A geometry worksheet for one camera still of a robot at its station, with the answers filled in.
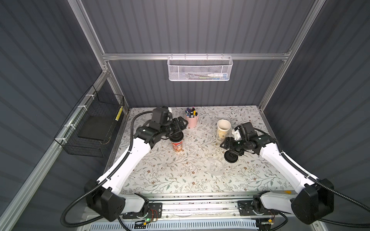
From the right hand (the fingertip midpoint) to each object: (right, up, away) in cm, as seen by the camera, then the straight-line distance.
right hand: (226, 147), depth 80 cm
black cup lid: (-29, +6, +2) cm, 29 cm away
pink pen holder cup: (-19, +14, +24) cm, 34 cm away
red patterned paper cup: (-28, -1, +7) cm, 29 cm away
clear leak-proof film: (-5, -13, +9) cm, 17 cm away
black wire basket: (-74, +13, -4) cm, 75 cm away
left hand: (-22, +12, -8) cm, 26 cm away
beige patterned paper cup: (+2, +12, +13) cm, 17 cm away
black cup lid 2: (+5, -8, +11) cm, 14 cm away
